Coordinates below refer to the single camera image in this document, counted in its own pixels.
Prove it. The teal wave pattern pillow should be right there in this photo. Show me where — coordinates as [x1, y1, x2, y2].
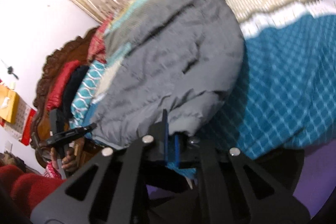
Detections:
[69, 60, 106, 128]

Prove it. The carved wooden headboard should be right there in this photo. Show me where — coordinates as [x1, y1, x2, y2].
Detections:
[30, 27, 97, 168]

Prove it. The black pillow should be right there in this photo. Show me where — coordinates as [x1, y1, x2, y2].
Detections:
[60, 65, 89, 119]

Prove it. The red floral quilt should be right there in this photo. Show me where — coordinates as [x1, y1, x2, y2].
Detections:
[87, 15, 113, 64]

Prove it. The red wall calendar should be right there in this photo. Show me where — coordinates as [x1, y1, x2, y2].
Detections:
[1, 98, 36, 146]

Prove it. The red sweater sleeve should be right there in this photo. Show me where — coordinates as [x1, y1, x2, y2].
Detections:
[1, 164, 65, 218]

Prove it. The black wall hook ornament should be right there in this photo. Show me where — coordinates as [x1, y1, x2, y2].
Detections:
[7, 66, 19, 80]

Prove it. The yellow paper bag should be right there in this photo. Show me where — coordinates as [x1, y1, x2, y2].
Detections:
[0, 85, 19, 123]

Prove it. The blue checkered blanket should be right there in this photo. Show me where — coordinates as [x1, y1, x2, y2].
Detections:
[165, 13, 336, 180]

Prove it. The person's left hand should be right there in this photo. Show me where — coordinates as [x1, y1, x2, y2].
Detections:
[50, 147, 77, 172]

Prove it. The red pillow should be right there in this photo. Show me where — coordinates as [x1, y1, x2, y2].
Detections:
[46, 60, 81, 111]

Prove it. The grey puffer jacket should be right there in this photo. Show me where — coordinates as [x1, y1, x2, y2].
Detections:
[92, 0, 244, 149]

